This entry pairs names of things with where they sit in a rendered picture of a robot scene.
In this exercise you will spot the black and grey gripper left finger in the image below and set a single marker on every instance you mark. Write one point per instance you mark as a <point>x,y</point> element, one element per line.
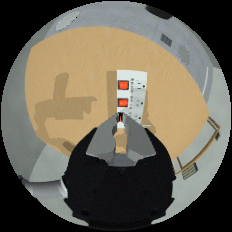
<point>99,143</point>

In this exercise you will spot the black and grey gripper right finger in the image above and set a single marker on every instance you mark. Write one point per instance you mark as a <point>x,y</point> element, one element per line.
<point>143,144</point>

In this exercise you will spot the white power strip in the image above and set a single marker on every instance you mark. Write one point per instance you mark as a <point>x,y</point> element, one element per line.
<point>131,90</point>

